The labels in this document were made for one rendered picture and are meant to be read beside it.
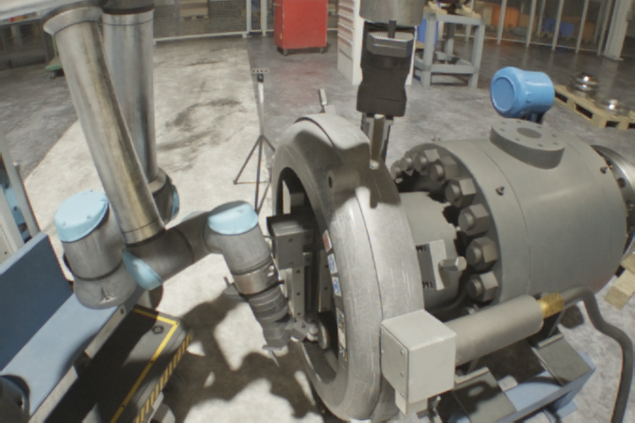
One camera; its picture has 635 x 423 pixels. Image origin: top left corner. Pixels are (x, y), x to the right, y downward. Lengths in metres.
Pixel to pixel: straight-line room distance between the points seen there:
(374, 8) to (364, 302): 0.44
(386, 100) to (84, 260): 0.80
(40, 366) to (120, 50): 0.75
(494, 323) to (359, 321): 0.22
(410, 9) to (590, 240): 0.78
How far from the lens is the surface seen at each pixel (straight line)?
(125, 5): 0.86
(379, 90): 0.60
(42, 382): 1.06
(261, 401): 1.48
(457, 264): 0.60
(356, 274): 0.65
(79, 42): 0.77
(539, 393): 1.36
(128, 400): 1.18
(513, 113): 1.32
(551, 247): 1.01
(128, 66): 0.89
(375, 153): 0.63
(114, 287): 1.12
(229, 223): 0.74
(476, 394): 1.27
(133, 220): 0.77
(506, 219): 0.91
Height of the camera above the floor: 1.28
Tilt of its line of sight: 30 degrees down
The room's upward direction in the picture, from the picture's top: 2 degrees clockwise
